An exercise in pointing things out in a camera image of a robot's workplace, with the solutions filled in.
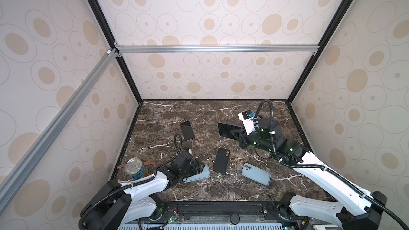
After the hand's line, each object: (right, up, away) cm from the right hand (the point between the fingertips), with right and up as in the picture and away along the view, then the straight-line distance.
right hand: (233, 131), depth 70 cm
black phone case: (-3, -19, +20) cm, 28 cm away
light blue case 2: (+15, -25, +16) cm, 33 cm away
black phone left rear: (-24, -3, +34) cm, 42 cm away
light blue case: (-13, -25, +17) cm, 33 cm away
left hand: (-12, -20, +14) cm, 27 cm away
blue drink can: (-46, -19, +7) cm, 50 cm away
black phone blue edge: (-3, 0, +6) cm, 7 cm away
